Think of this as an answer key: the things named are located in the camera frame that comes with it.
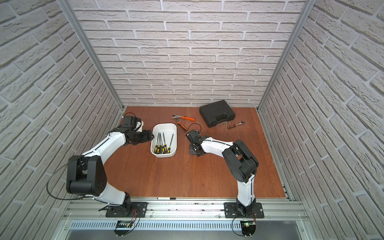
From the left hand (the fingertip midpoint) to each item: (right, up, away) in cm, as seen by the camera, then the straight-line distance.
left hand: (150, 134), depth 91 cm
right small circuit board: (+54, -43, -20) cm, 72 cm away
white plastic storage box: (+9, +3, +12) cm, 16 cm away
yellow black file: (+4, -9, +5) cm, 11 cm away
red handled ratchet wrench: (+63, +8, +19) cm, 67 cm away
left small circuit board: (-8, -43, -18) cm, 47 cm away
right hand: (+30, -10, +5) cm, 32 cm away
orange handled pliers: (+12, +12, +23) cm, 29 cm away
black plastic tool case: (+44, +15, +19) cm, 50 cm away
